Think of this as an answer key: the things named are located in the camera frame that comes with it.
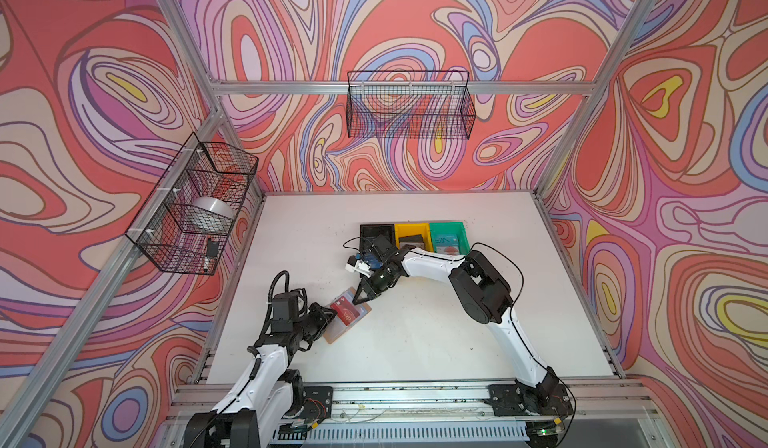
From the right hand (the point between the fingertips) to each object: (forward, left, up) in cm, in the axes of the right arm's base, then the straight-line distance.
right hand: (360, 305), depth 90 cm
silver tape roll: (+13, +34, +33) cm, 49 cm away
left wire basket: (+9, +42, +30) cm, 52 cm away
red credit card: (-2, +4, +1) cm, 5 cm away
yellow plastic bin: (+25, -18, +3) cm, 31 cm away
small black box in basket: (+4, +34, +27) cm, 44 cm away
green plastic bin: (+22, -31, +3) cm, 38 cm away
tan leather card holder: (-7, +7, 0) cm, 9 cm away
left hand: (-3, +6, +3) cm, 7 cm away
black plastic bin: (+27, -3, +1) cm, 28 cm away
